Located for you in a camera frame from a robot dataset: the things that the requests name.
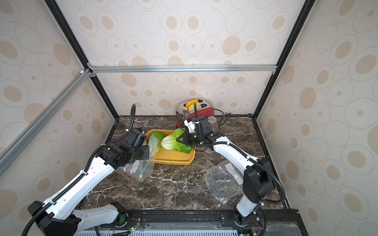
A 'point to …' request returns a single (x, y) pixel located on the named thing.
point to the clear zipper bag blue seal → (141, 170)
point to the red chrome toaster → (191, 108)
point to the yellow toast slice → (189, 103)
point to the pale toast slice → (198, 105)
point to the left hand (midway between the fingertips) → (150, 150)
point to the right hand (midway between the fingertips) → (182, 138)
